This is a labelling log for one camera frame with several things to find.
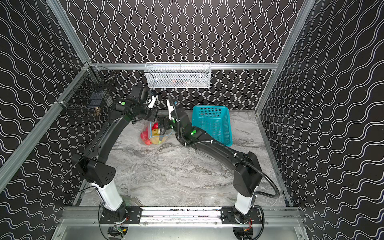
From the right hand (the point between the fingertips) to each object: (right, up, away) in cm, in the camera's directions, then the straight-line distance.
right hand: (165, 114), depth 77 cm
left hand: (-4, 0, +2) cm, 5 cm away
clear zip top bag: (-12, -11, +16) cm, 23 cm away
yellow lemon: (-9, -13, +12) cm, 20 cm away
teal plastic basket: (+31, -1, +36) cm, 47 cm away
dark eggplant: (-5, -9, +15) cm, 18 cm away
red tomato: (-18, -12, +22) cm, 31 cm away
